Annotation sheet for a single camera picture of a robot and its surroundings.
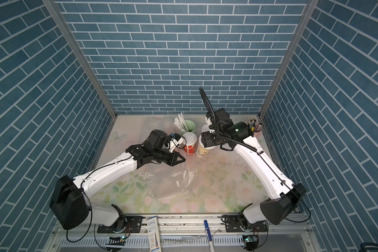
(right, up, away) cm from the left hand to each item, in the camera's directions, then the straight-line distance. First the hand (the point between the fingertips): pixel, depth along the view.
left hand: (188, 161), depth 76 cm
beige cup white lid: (+7, +5, +2) cm, 9 cm away
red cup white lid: (+9, +16, +16) cm, 25 cm away
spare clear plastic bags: (-39, +12, +34) cm, 53 cm away
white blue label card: (-15, -32, -5) cm, 36 cm away
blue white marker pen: (+11, -35, -8) cm, 38 cm away
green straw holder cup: (+1, +18, +24) cm, 30 cm away
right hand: (+10, +11, -1) cm, 15 cm away
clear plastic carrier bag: (-14, -13, +9) cm, 21 cm away
